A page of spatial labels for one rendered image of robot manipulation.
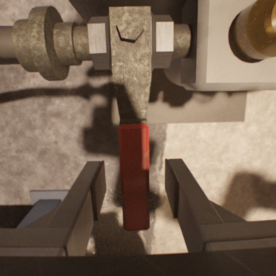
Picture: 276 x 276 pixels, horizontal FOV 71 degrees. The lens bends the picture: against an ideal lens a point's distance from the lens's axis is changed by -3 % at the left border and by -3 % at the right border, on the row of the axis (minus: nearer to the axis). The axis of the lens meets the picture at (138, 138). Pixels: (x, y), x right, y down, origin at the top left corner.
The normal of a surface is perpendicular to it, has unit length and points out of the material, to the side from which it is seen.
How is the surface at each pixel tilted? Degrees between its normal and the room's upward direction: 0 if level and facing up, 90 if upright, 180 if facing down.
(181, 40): 11
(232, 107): 0
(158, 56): 60
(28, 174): 0
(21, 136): 0
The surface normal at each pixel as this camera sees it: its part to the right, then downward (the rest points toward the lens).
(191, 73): -1.00, 0.03
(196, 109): 0.02, 0.25
